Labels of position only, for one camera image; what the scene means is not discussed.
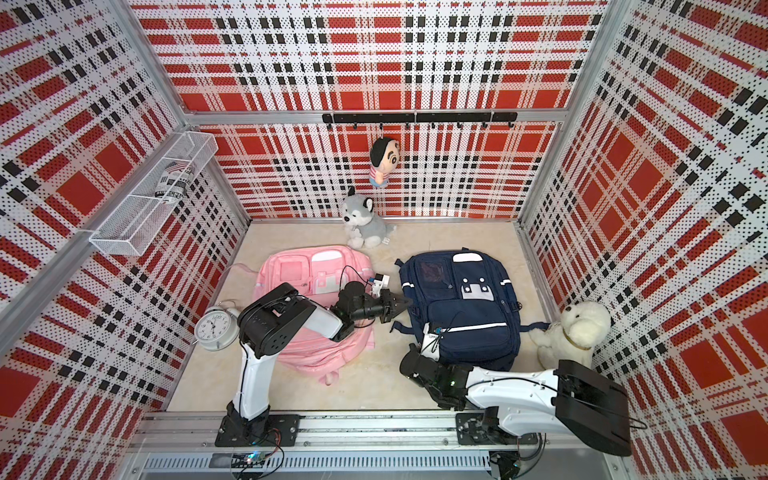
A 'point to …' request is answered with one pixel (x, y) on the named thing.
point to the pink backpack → (319, 272)
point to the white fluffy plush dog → (583, 326)
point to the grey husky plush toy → (368, 230)
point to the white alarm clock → (218, 327)
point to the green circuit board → (249, 460)
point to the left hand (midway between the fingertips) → (417, 299)
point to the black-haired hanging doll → (384, 157)
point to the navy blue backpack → (469, 297)
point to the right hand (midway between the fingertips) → (412, 352)
